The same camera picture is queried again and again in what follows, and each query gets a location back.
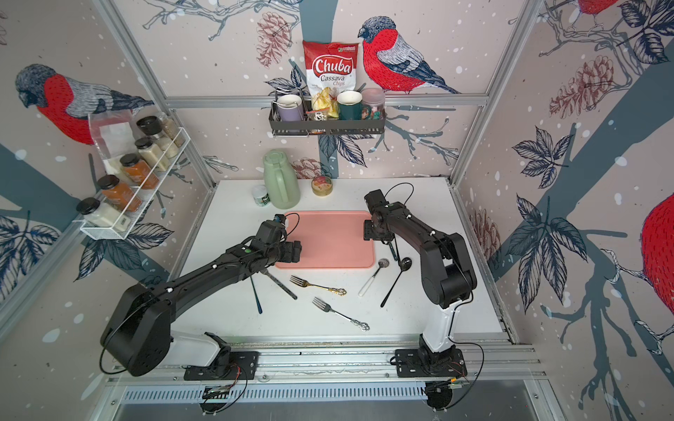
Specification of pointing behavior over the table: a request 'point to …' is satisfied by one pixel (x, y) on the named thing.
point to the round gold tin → (322, 185)
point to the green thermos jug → (282, 181)
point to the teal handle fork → (394, 255)
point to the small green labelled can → (261, 196)
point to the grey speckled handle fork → (279, 284)
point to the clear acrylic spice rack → (89, 228)
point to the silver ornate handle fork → (362, 325)
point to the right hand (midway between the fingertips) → (373, 232)
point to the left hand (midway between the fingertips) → (296, 241)
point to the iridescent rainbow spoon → (255, 296)
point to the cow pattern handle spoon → (383, 262)
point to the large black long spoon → (404, 265)
